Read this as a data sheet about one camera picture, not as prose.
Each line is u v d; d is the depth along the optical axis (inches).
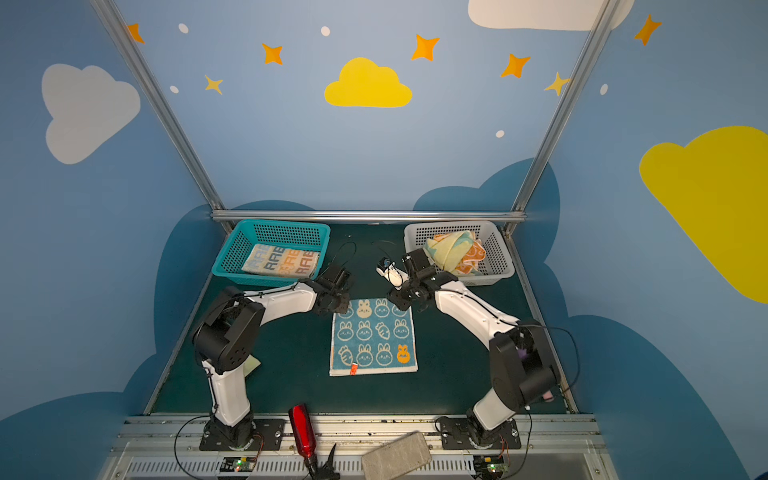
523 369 17.6
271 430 29.5
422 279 26.5
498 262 40.9
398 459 27.1
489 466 28.0
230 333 19.9
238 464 27.9
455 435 29.3
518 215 46.2
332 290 30.7
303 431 28.6
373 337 35.8
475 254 41.4
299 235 43.8
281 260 42.5
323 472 26.9
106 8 26.7
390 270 30.6
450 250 41.1
